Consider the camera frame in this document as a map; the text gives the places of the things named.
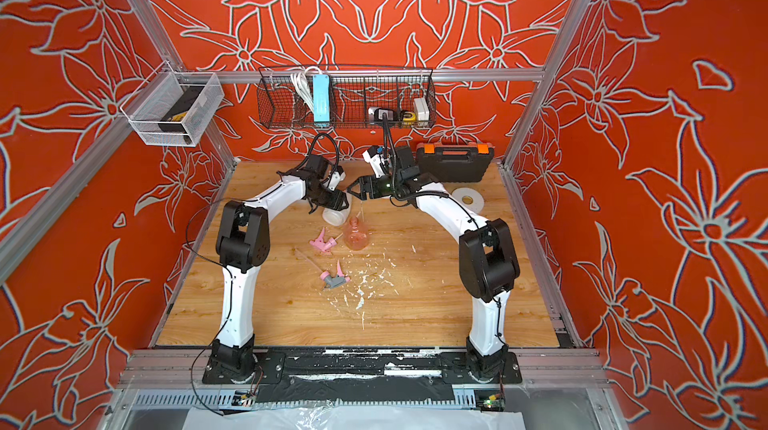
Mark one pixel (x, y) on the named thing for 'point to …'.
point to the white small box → (422, 112)
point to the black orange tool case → (455, 162)
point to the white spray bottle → (337, 217)
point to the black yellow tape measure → (407, 116)
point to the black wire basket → (287, 93)
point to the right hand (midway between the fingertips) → (350, 187)
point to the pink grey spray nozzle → (338, 279)
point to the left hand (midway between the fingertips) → (340, 200)
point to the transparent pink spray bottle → (355, 234)
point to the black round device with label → (384, 114)
